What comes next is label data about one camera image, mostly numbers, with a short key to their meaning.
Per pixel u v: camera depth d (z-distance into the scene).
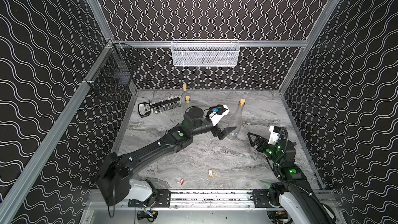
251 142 0.73
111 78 0.94
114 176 0.40
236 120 0.84
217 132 0.63
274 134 0.72
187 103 0.83
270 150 0.69
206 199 0.76
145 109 1.07
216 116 0.59
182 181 0.80
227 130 0.60
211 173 0.82
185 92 0.88
